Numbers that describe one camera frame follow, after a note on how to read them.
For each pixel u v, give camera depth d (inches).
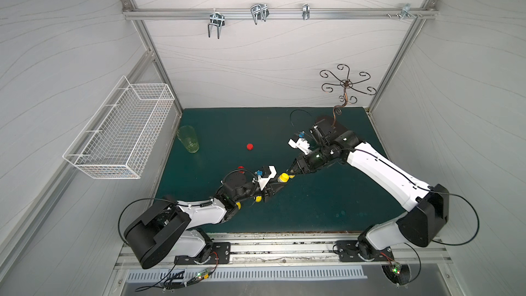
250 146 41.1
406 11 30.1
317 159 25.1
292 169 28.4
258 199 31.0
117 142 26.9
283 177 28.8
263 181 26.3
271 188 27.1
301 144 27.6
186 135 37.8
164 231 16.8
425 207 16.0
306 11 30.8
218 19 30.8
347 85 34.8
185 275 27.6
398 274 28.2
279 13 30.9
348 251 28.1
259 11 30.1
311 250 29.5
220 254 28.8
